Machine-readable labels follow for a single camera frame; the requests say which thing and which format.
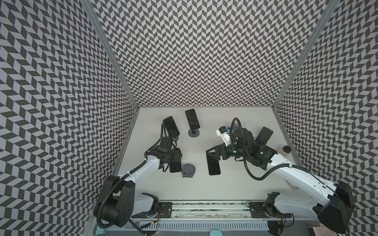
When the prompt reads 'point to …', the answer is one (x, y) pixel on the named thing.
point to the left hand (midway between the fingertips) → (176, 155)
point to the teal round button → (215, 232)
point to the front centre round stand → (188, 170)
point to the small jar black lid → (287, 149)
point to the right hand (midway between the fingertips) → (211, 155)
